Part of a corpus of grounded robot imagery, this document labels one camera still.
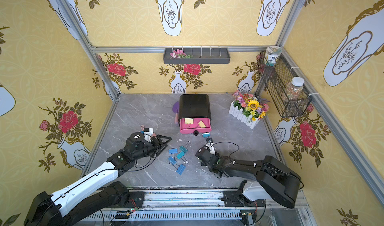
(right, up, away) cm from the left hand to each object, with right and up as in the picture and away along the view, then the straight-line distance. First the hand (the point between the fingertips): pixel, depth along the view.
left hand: (166, 139), depth 78 cm
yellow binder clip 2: (+11, +9, +9) cm, 17 cm away
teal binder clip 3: (+8, -8, +12) cm, 17 cm away
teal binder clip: (+6, -11, +9) cm, 16 cm away
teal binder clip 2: (+22, -1, +19) cm, 29 cm away
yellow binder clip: (+19, +7, +9) cm, 22 cm away
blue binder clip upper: (+1, -9, +12) cm, 16 cm away
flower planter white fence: (+47, +16, +12) cm, 51 cm away
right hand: (+22, -10, +11) cm, 27 cm away
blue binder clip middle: (+2, -14, +8) cm, 16 cm away
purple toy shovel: (+1, +15, +34) cm, 38 cm away
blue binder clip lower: (+7, -17, +4) cm, 19 cm away
